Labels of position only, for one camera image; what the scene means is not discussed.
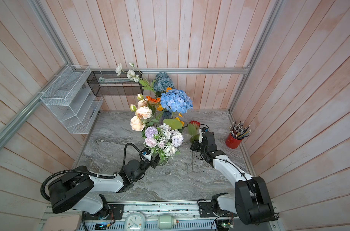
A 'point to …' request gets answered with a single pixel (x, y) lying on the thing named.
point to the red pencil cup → (231, 142)
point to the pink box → (62, 223)
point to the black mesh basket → (108, 83)
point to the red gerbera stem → (193, 127)
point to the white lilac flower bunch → (164, 139)
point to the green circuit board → (227, 225)
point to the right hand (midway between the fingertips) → (192, 140)
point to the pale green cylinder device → (166, 222)
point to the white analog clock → (135, 221)
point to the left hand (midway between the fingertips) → (158, 150)
